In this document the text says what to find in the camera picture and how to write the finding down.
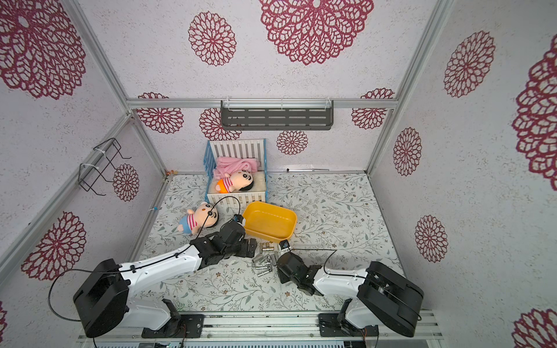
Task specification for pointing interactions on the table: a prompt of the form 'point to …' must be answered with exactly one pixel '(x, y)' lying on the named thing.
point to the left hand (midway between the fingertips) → (246, 243)
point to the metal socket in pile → (270, 270)
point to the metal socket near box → (268, 249)
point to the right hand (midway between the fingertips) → (286, 264)
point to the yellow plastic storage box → (269, 221)
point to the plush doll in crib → (240, 180)
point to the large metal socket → (260, 259)
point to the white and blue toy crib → (254, 148)
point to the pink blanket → (228, 165)
